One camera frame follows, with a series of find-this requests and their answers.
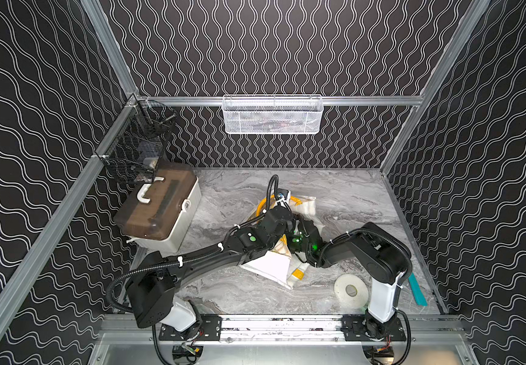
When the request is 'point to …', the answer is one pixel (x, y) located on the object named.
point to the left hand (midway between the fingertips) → (291, 206)
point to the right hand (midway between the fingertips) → (270, 236)
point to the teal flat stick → (417, 290)
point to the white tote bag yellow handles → (280, 263)
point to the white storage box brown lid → (161, 211)
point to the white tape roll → (351, 291)
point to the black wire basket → (137, 149)
